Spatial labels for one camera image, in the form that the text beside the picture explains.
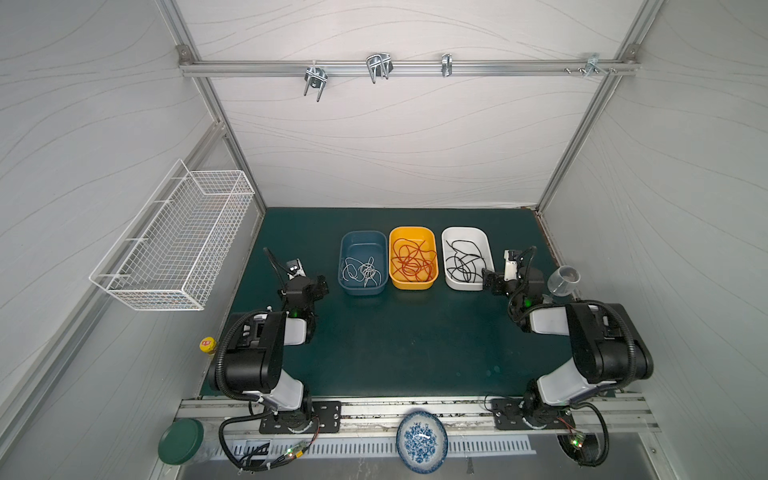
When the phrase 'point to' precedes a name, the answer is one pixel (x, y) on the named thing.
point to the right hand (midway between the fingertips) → (505, 262)
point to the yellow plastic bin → (416, 234)
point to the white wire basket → (171, 259)
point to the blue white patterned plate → (422, 441)
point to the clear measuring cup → (562, 281)
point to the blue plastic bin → (363, 262)
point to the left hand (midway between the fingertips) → (309, 272)
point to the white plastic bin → (476, 235)
